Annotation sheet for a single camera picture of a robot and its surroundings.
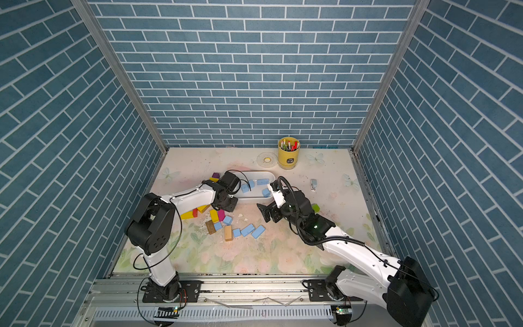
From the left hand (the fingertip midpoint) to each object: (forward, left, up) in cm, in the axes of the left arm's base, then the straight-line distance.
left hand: (234, 205), depth 95 cm
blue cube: (-7, +2, 0) cm, 7 cm away
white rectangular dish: (+5, -10, +1) cm, 11 cm away
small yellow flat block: (-2, +4, +23) cm, 23 cm away
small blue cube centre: (-13, -2, 0) cm, 13 cm away
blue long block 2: (-12, -12, -2) cm, 17 cm away
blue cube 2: (-10, +6, -1) cm, 12 cm away
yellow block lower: (-4, +9, -2) cm, 10 cm away
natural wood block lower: (-13, +1, 0) cm, 13 cm away
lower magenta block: (-4, +6, -2) cm, 7 cm away
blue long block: (-12, -7, -1) cm, 14 cm away
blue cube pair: (+7, -15, +1) cm, 17 cm away
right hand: (-7, -17, +18) cm, 26 cm away
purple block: (+19, +12, -1) cm, 22 cm away
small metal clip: (+10, -39, +4) cm, 40 cm away
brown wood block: (-10, +9, -1) cm, 14 cm away
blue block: (+14, -13, +1) cm, 19 cm away
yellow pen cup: (+24, -26, +12) cm, 37 cm away
